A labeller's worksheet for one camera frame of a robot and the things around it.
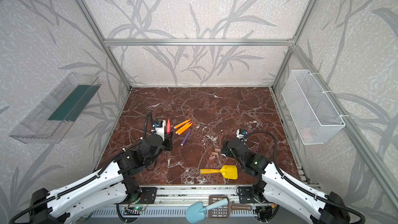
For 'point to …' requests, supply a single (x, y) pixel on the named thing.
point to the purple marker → (186, 137)
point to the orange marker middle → (177, 131)
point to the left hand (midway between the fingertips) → (175, 128)
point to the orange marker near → (185, 129)
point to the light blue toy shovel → (195, 212)
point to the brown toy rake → (223, 211)
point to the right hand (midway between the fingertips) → (228, 140)
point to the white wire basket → (313, 117)
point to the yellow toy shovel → (228, 171)
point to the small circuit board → (133, 210)
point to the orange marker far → (182, 124)
